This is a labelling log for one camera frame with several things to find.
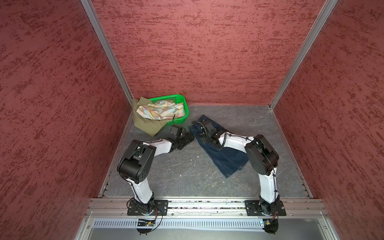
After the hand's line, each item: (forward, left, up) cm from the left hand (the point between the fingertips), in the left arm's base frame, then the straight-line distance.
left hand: (191, 142), depth 96 cm
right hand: (+5, -9, 0) cm, 10 cm away
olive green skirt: (+7, +29, +7) cm, 30 cm away
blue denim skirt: (-12, -23, -2) cm, 26 cm away
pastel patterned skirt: (+27, +24, 0) cm, 36 cm away
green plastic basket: (+36, +12, +6) cm, 38 cm away
